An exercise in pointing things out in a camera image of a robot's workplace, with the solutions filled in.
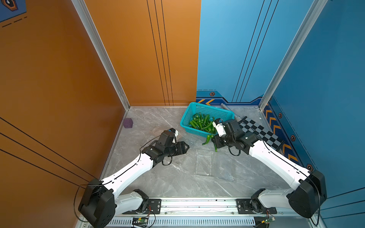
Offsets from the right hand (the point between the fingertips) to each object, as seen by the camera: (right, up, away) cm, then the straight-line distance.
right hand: (213, 138), depth 81 cm
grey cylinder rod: (+23, +13, +27) cm, 38 cm away
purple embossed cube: (-59, +8, +24) cm, 65 cm away
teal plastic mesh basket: (-10, +20, +31) cm, 38 cm away
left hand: (-15, -4, 0) cm, 16 cm away
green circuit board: (-38, -41, -9) cm, 57 cm away
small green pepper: (-3, 0, 0) cm, 3 cm away
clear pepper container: (-3, -17, +8) cm, 19 cm away
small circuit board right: (+27, -38, -12) cm, 48 cm away
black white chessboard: (+41, -1, +16) cm, 44 cm away
